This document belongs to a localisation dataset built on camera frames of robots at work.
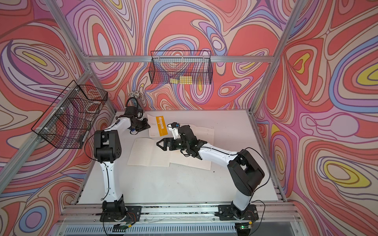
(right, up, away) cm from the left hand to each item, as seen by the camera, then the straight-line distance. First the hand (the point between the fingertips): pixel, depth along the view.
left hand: (151, 125), depth 106 cm
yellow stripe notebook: (+4, 0, +4) cm, 5 cm away
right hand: (+14, -12, -25) cm, 31 cm away
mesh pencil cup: (-12, +24, -1) cm, 26 cm away
